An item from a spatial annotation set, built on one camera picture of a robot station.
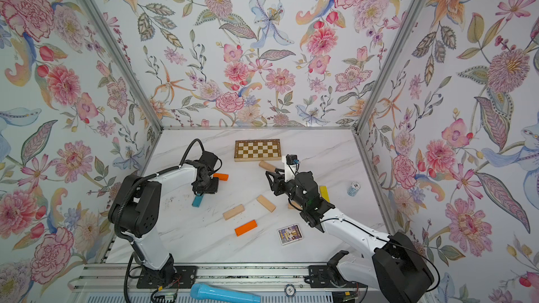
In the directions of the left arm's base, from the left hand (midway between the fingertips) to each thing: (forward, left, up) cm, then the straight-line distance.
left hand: (216, 187), depth 96 cm
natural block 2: (-7, -23, -1) cm, 24 cm away
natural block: (-15, -33, +16) cm, 39 cm away
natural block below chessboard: (+11, -23, 0) cm, 26 cm away
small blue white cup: (-4, -61, +4) cm, 61 cm away
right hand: (-3, -25, +19) cm, 31 cm away
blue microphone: (-40, -3, +4) cm, 41 cm away
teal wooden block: (-6, +7, 0) cm, 10 cm away
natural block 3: (-11, -9, -1) cm, 15 cm away
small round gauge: (-40, -31, 0) cm, 50 cm away
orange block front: (-18, -14, -1) cm, 23 cm away
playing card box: (-21, -32, +1) cm, 38 cm away
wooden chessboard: (+20, -19, +2) cm, 27 cm away
